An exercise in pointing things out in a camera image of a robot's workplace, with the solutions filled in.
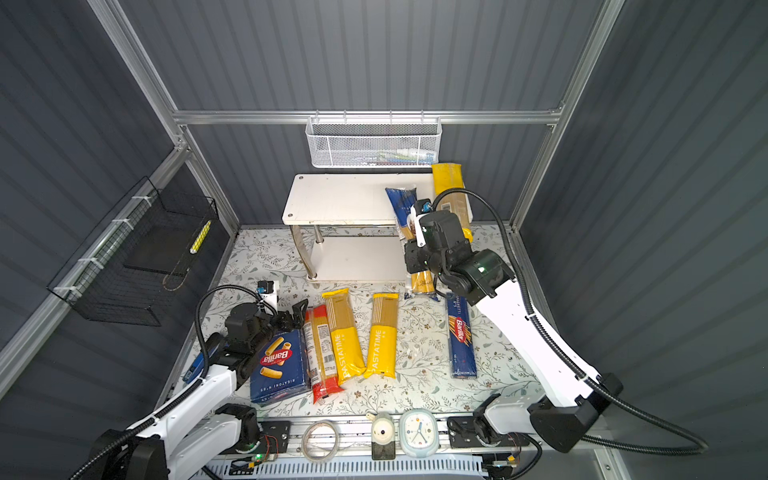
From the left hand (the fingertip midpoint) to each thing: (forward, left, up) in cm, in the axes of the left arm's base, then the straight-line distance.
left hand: (291, 299), depth 84 cm
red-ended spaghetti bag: (-12, -8, -10) cm, 18 cm away
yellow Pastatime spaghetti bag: (-13, -16, -11) cm, 23 cm away
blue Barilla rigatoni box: (-16, +2, -7) cm, 18 cm away
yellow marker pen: (+12, +23, +15) cm, 30 cm away
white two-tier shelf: (+18, -8, +21) cm, 29 cm away
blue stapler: (-14, +26, -10) cm, 31 cm away
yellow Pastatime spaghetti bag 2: (-9, -26, -11) cm, 30 cm away
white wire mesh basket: (+71, -25, +10) cm, 76 cm away
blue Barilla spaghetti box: (-10, -49, -9) cm, 51 cm away
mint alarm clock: (-33, -34, -10) cm, 48 cm away
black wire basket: (+6, +36, +16) cm, 39 cm away
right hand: (-1, -34, +22) cm, 40 cm away
